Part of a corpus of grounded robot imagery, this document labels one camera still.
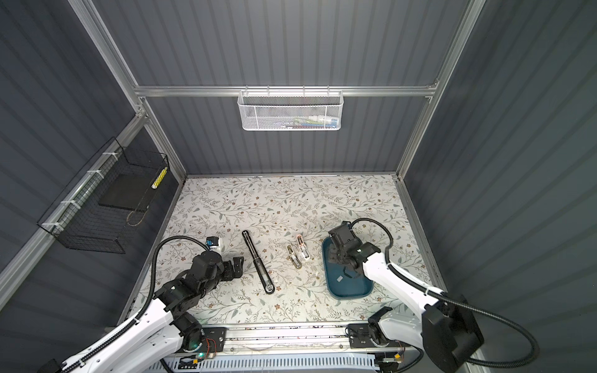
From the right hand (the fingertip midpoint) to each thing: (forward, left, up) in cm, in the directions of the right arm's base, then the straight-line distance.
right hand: (339, 253), depth 86 cm
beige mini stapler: (+1, +17, -5) cm, 18 cm away
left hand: (-4, +38, +4) cm, 39 cm away
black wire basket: (+5, +76, +24) cm, 80 cm away
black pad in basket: (+11, +70, +25) cm, 75 cm away
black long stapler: (-9, +27, -4) cm, 28 cm away
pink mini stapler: (+5, +14, -5) cm, 16 cm away
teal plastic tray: (-9, 0, -5) cm, 11 cm away
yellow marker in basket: (+15, +64, +23) cm, 70 cm away
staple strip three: (-7, 0, -6) cm, 9 cm away
